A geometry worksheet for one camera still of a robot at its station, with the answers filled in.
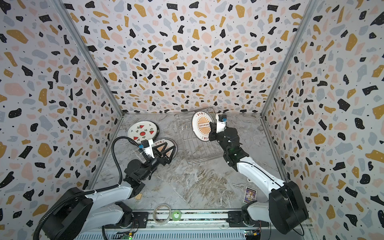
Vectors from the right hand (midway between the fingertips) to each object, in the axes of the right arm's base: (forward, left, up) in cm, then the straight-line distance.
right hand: (209, 120), depth 77 cm
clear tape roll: (-39, +27, -30) cm, 56 cm away
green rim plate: (+2, +21, -27) cm, 34 cm away
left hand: (-12, +19, -5) cm, 23 cm away
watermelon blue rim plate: (+13, +46, -27) cm, 55 cm away
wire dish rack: (-1, +7, -31) cm, 32 cm away
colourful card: (-28, -23, -29) cm, 47 cm away
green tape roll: (-38, +16, -30) cm, 51 cm away
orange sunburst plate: (+3, +4, -7) cm, 9 cm away
